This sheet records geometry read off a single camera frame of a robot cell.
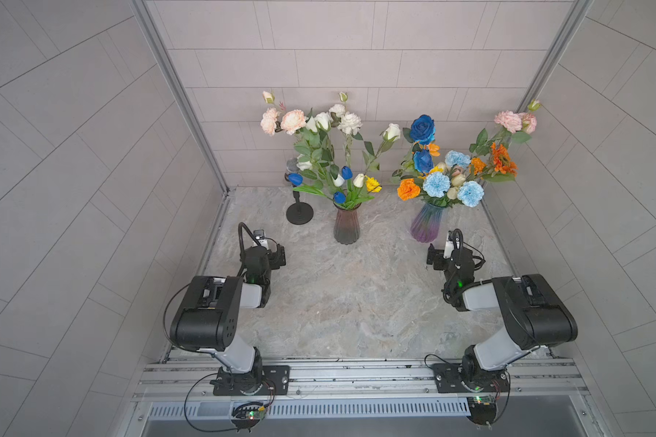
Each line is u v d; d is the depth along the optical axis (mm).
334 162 846
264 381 703
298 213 1051
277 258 786
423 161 667
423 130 676
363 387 707
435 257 829
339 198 788
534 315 453
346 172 823
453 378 712
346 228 1037
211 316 445
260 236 784
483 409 692
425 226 955
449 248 803
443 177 737
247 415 654
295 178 730
